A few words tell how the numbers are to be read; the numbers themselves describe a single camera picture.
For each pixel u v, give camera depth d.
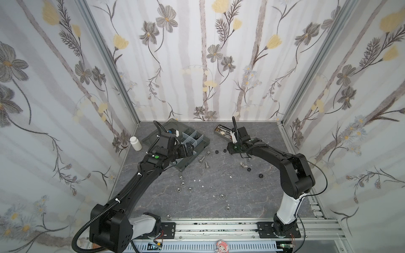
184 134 1.07
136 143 0.99
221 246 0.67
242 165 0.97
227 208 0.80
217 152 1.04
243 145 0.71
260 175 0.93
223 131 1.14
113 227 0.39
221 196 0.84
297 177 0.49
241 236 0.73
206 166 0.95
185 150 0.71
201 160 0.98
